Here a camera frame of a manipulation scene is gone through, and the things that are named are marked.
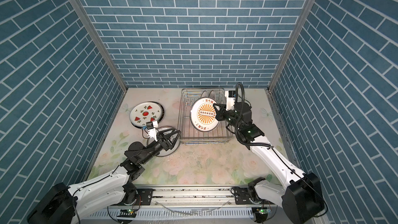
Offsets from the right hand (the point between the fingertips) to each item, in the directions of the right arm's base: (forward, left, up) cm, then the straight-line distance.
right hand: (212, 103), depth 75 cm
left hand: (-14, +15, -6) cm, 22 cm away
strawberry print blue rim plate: (+9, +45, -24) cm, 52 cm away
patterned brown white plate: (-16, +24, -26) cm, 39 cm away
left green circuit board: (-45, +37, -31) cm, 66 cm away
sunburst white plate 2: (+21, +1, -17) cm, 27 cm away
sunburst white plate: (+22, +7, -17) cm, 29 cm away
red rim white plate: (-3, +5, -6) cm, 8 cm away
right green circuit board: (-39, -27, -30) cm, 55 cm away
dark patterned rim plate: (+5, +35, -26) cm, 44 cm away
